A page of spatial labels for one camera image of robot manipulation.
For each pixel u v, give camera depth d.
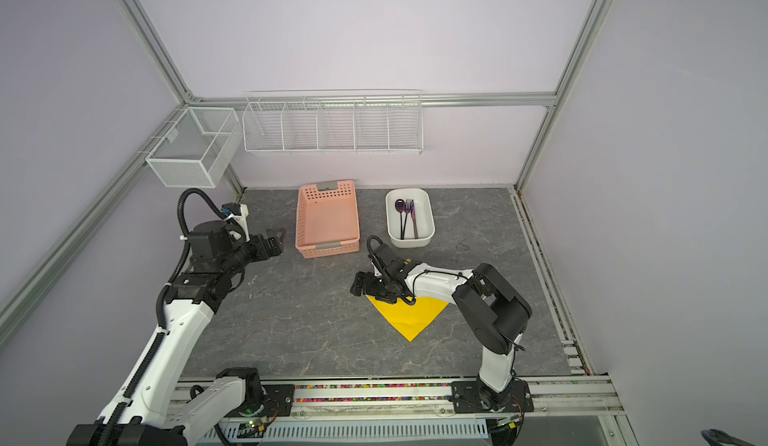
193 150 0.96
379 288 0.79
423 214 1.12
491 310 0.48
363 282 0.81
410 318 0.87
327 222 1.08
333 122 1.05
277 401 0.74
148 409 0.39
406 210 1.14
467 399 0.73
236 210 0.67
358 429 0.71
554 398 0.75
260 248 0.68
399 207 1.13
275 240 0.69
